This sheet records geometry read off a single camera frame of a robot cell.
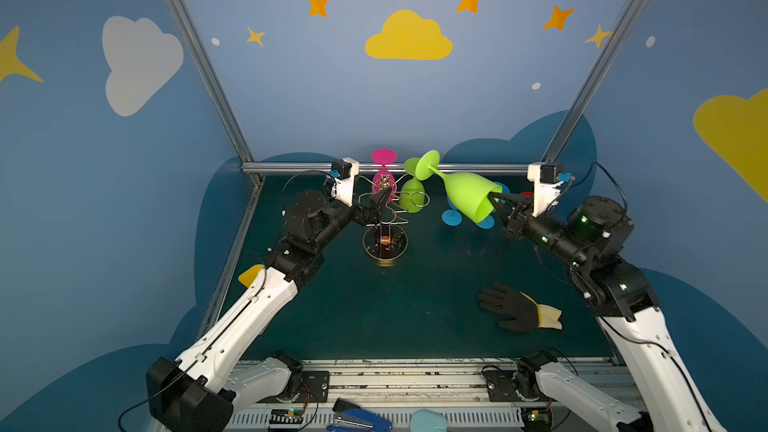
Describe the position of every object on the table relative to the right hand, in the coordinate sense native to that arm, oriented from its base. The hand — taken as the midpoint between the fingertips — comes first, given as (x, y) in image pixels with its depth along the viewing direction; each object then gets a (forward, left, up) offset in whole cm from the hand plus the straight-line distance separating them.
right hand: (497, 191), depth 59 cm
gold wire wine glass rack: (+14, +24, -41) cm, 50 cm away
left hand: (+6, +27, -4) cm, 28 cm away
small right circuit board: (-33, -17, -47) cm, 60 cm away
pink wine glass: (+13, +24, -11) cm, 30 cm away
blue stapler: (-36, +29, -41) cm, 62 cm away
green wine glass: (+22, +16, -25) cm, 36 cm away
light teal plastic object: (-35, +12, -44) cm, 58 cm away
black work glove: (-8, -18, -44) cm, 48 cm away
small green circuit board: (-36, +46, -46) cm, 74 cm away
